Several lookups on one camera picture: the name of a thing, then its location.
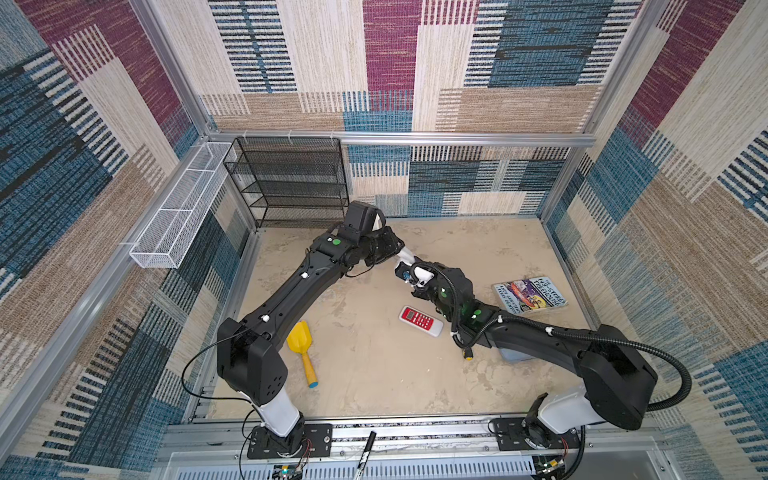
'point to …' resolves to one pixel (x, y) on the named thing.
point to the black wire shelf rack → (290, 181)
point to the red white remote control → (421, 321)
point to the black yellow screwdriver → (468, 353)
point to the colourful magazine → (529, 294)
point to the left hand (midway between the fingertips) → (406, 241)
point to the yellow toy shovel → (299, 340)
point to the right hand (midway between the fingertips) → (419, 259)
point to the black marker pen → (364, 460)
